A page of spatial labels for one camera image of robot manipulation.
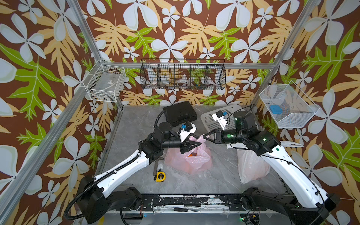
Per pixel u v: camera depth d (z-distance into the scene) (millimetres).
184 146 585
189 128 564
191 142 615
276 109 826
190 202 751
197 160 690
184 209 720
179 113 1119
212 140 606
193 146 647
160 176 816
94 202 380
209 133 619
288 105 824
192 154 664
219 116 600
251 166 773
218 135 559
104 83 857
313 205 371
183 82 985
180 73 977
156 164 883
